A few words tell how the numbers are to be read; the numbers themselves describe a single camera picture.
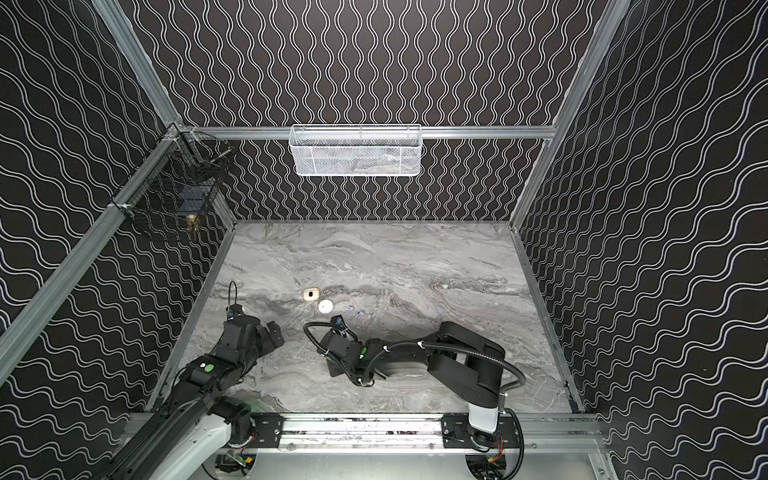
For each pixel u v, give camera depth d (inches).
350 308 38.1
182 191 35.8
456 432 29.4
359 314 37.3
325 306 37.5
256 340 25.6
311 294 38.4
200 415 22.3
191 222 32.4
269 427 29.8
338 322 30.7
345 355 25.6
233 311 28.0
